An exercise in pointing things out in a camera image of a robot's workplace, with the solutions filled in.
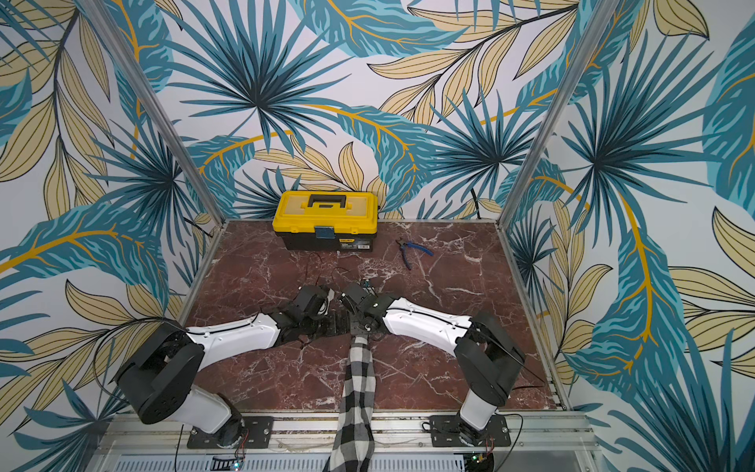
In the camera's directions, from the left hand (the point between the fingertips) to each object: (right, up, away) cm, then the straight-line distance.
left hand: (345, 329), depth 87 cm
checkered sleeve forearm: (+4, -21, -20) cm, 30 cm away
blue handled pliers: (+19, +25, +24) cm, 39 cm away
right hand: (+5, +2, 0) cm, 5 cm away
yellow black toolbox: (-9, +34, +18) cm, 39 cm away
